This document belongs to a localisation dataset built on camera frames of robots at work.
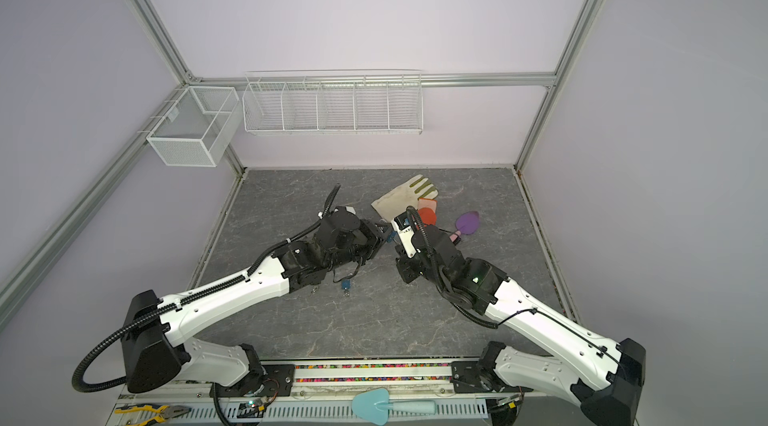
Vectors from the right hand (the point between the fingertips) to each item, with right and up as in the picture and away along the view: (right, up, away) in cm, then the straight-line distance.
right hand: (399, 249), depth 72 cm
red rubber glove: (+11, +8, +36) cm, 39 cm away
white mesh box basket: (-67, +35, +28) cm, 81 cm away
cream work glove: (-1, +10, +38) cm, 40 cm away
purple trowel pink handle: (+24, +3, +33) cm, 41 cm away
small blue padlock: (-16, -14, +17) cm, 27 cm away
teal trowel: (-6, -37, -2) cm, 37 cm away
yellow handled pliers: (-55, -38, -3) cm, 67 cm away
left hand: (-1, +3, 0) cm, 3 cm away
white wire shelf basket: (-22, +44, +27) cm, 56 cm away
